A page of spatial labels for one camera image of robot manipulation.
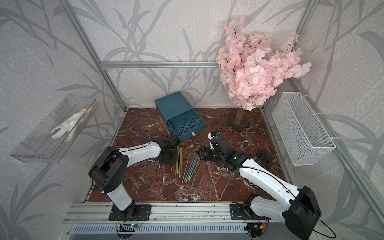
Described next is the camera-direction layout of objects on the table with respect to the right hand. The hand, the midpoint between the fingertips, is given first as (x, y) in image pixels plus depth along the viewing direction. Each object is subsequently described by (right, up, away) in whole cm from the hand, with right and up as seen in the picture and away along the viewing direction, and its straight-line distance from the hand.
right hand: (200, 151), depth 78 cm
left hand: (-16, -9, +14) cm, 23 cm away
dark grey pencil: (-4, +14, +13) cm, 19 cm away
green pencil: (-9, -12, +11) cm, 19 cm away
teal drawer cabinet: (-18, +26, +15) cm, 35 cm away
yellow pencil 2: (-12, -10, +13) cm, 21 cm away
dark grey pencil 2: (-10, +13, +12) cm, 20 cm away
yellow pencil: (-14, -9, +13) cm, 21 cm away
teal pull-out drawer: (-9, +14, +13) cm, 21 cm away
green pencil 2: (-3, -10, +12) cm, 17 cm away
